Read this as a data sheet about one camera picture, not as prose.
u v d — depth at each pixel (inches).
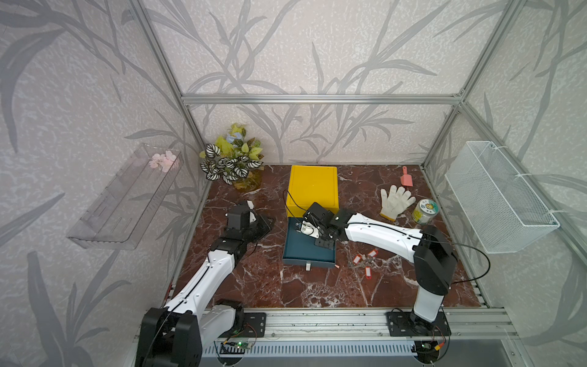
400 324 28.7
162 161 30.4
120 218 25.1
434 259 17.9
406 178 44.1
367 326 29.7
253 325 28.9
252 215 26.3
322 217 25.8
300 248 33.4
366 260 35.0
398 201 41.7
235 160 34.1
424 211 36.8
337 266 34.1
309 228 29.7
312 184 33.2
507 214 23.4
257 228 28.5
